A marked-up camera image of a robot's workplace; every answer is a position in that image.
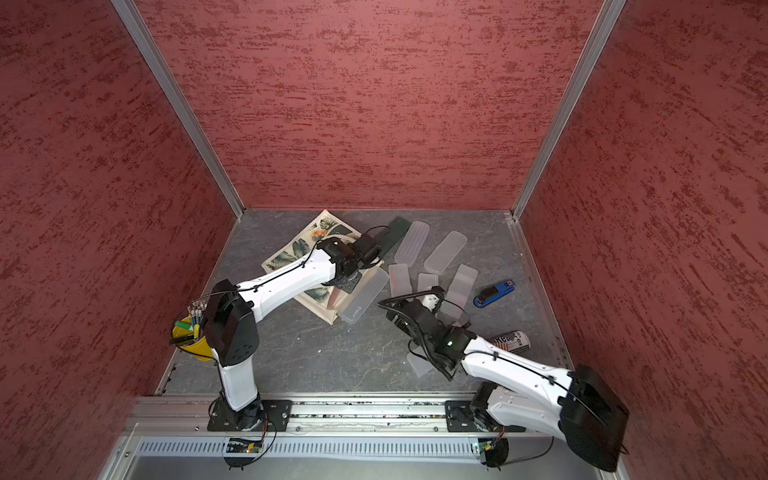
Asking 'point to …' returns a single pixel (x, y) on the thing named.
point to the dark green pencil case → (398, 227)
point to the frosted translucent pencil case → (445, 253)
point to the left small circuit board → (243, 447)
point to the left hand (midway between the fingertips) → (335, 281)
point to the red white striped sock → (515, 341)
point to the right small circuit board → (485, 445)
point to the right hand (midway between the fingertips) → (396, 318)
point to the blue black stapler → (491, 293)
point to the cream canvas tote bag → (321, 301)
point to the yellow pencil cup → (186, 331)
